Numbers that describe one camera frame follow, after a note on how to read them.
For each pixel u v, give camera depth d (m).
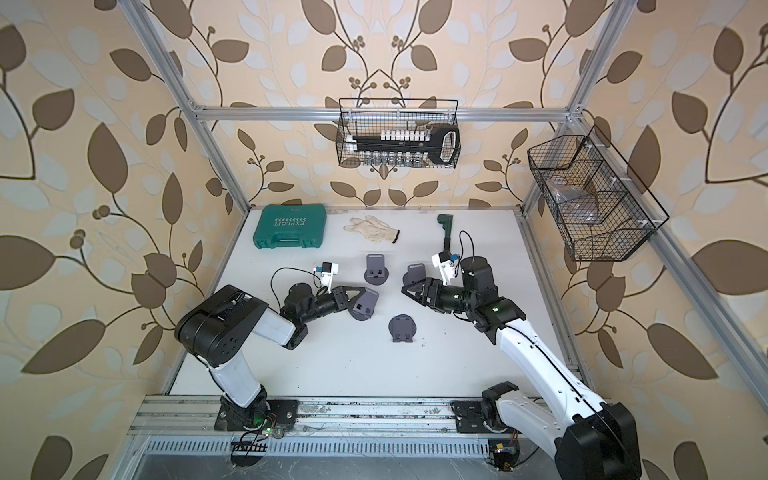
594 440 0.38
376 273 0.96
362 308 0.86
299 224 1.10
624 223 0.72
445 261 0.71
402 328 0.89
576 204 0.70
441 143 0.84
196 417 0.76
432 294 0.66
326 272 0.83
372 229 1.13
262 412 0.66
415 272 0.95
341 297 0.79
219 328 0.50
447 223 1.16
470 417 0.74
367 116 0.91
